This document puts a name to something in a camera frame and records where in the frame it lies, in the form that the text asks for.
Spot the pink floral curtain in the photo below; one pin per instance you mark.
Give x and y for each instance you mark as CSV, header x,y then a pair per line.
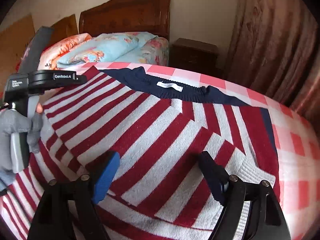
x,y
274,50

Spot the small wooden headboard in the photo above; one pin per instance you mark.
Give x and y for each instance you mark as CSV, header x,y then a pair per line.
x,y
64,28

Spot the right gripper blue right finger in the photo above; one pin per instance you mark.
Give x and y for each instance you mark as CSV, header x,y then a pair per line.
x,y
215,175

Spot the red grey striped navy sweater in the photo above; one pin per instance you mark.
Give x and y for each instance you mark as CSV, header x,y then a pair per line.
x,y
158,191

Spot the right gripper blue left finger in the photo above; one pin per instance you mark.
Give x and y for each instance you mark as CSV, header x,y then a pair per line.
x,y
103,176

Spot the large carved wooden headboard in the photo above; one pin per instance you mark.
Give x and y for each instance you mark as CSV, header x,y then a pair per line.
x,y
118,16

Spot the light blue floral pillow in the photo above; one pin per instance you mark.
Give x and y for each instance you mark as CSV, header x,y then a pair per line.
x,y
133,47

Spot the wooden louvered wardrobe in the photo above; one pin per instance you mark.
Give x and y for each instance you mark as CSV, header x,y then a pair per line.
x,y
14,41

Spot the grey gloved left hand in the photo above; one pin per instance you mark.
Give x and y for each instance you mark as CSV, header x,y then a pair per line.
x,y
13,122

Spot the pink checkered bed sheet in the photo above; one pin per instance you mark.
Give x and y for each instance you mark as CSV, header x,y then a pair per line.
x,y
295,140

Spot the orange floral pillow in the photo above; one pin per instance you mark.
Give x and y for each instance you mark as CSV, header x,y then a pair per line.
x,y
49,58

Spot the dark wooden nightstand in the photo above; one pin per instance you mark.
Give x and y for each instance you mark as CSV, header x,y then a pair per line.
x,y
193,55

